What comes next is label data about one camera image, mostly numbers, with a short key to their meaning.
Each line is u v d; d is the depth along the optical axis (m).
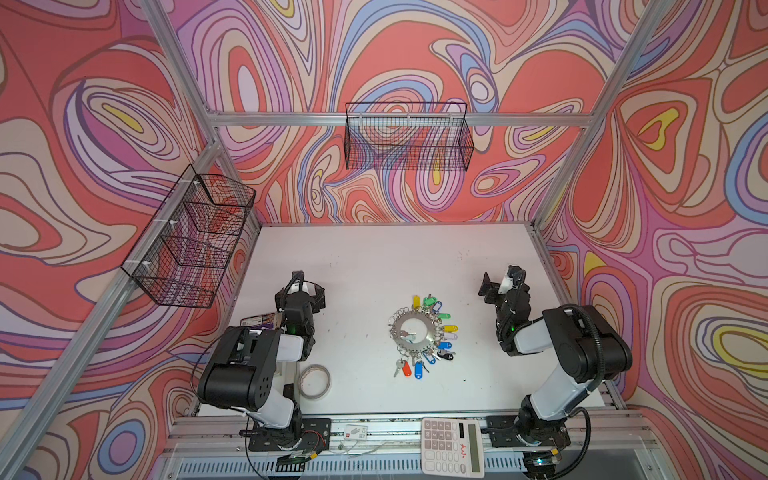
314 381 0.81
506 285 0.82
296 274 0.72
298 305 0.71
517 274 0.77
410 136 0.96
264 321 0.91
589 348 0.47
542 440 0.71
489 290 0.85
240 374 0.45
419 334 0.91
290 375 0.79
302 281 0.79
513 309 0.71
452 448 0.70
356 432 0.73
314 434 0.72
